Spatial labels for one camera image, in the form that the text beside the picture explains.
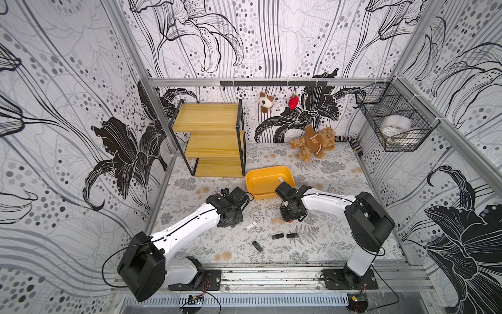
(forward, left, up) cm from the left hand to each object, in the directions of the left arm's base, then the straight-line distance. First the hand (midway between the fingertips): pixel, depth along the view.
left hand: (235, 222), depth 82 cm
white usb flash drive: (+1, -7, -5) cm, 9 cm away
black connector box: (-26, -47, -6) cm, 54 cm away
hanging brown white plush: (+50, -12, +26) cm, 58 cm away
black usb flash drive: (-3, -25, -5) cm, 25 cm away
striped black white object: (+55, -67, -3) cm, 87 cm away
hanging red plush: (+52, -26, +26) cm, 63 cm away
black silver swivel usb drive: (-7, -10, -6) cm, 13 cm away
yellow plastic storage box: (+25, -12, -8) cm, 29 cm away
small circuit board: (-27, +12, -9) cm, 31 cm away
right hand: (+8, -24, -7) cm, 27 cm away
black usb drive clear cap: (-3, -18, -6) cm, 20 cm away
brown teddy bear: (+48, -40, +2) cm, 63 cm away
